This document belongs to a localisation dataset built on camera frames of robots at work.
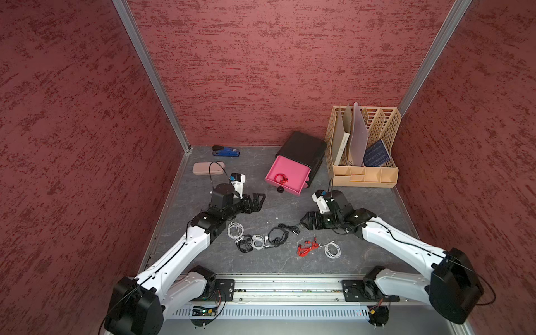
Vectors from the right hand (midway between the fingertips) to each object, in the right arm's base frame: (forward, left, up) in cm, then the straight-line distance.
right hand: (308, 225), depth 82 cm
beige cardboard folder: (+32, -16, +20) cm, 41 cm away
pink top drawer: (+22, +3, +4) cm, 23 cm away
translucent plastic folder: (+38, -28, +12) cm, 48 cm away
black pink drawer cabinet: (+27, +2, +9) cm, 29 cm away
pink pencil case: (+37, +52, -7) cm, 64 cm away
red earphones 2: (-8, +2, -8) cm, 11 cm away
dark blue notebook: (+35, -39, +2) cm, 52 cm away
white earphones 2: (-4, +21, -7) cm, 22 cm away
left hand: (+7, +21, +8) cm, 24 cm away
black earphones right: (-1, +12, -8) cm, 15 cm away
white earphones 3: (-7, -10, -9) cm, 15 cm away
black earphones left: (-6, +26, -6) cm, 27 cm away
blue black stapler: (+48, +43, -5) cm, 65 cm away
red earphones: (+20, +8, +3) cm, 22 cm away
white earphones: (+1, +31, -6) cm, 31 cm away
